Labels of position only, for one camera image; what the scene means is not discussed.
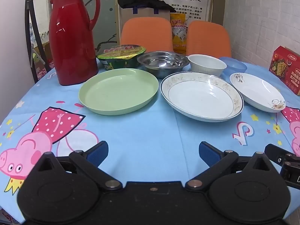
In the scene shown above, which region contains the blue plastic bowl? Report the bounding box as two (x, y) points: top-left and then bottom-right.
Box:
(219, 57), (248, 75)

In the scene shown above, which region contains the wall poster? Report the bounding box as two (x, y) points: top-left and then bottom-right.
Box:
(117, 0), (214, 26)

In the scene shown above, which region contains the yellow packet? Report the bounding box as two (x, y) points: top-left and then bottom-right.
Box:
(170, 13), (189, 54)

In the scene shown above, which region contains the plain white bowl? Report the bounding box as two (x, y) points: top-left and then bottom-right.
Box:
(188, 54), (227, 77)

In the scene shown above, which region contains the white plate with flower print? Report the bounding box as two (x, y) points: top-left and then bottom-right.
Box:
(229, 73), (286, 113)

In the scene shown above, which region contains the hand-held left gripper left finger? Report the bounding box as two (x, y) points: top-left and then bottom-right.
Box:
(35, 141), (123, 191)

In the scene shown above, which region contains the black cloth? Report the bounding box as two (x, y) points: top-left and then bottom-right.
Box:
(117, 0), (177, 12)

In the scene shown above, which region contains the stainless steel bowl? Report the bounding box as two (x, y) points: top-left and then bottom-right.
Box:
(137, 51), (190, 79)

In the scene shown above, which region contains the orange chair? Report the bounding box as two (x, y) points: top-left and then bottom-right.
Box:
(120, 17), (174, 52)
(186, 21), (232, 59)

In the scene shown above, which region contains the red cracker box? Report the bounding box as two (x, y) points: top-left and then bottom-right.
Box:
(269, 46), (300, 96)

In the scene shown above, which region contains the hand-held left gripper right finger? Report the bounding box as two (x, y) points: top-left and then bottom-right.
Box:
(185, 141), (273, 191)

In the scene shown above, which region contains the red thermos jug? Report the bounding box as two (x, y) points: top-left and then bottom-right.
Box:
(49, 0), (101, 86)

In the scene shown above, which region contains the white plate with patterned rim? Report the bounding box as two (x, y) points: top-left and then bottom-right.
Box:
(160, 72), (244, 122)

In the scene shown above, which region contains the brown paper bag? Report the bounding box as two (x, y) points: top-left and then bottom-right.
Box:
(121, 7), (170, 29)

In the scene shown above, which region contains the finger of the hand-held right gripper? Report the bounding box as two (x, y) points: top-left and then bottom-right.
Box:
(264, 144), (300, 190)

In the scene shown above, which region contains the black metal frame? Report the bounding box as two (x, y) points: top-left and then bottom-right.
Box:
(25, 0), (47, 83)

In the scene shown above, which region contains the green instant noodle bowl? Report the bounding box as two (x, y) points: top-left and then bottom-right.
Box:
(97, 44), (146, 71)

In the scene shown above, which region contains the blue cartoon printed tablecloth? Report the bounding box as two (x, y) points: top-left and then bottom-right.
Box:
(0, 58), (300, 225)

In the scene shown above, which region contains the light green plate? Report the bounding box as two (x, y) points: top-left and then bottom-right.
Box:
(78, 68), (159, 116)

